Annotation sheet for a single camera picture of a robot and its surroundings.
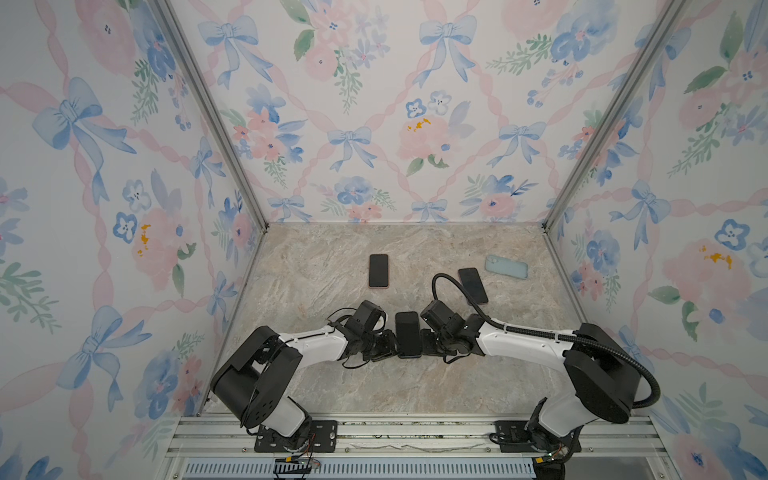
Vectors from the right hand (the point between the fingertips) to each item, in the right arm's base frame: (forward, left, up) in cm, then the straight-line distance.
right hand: (418, 345), depth 87 cm
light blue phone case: (+32, -34, -4) cm, 46 cm away
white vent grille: (-29, +12, -3) cm, 32 cm away
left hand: (-1, +5, 0) cm, 5 cm away
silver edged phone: (+27, +13, -1) cm, 30 cm away
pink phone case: (+27, +13, -1) cm, 30 cm away
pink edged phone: (+24, -20, -2) cm, 31 cm away
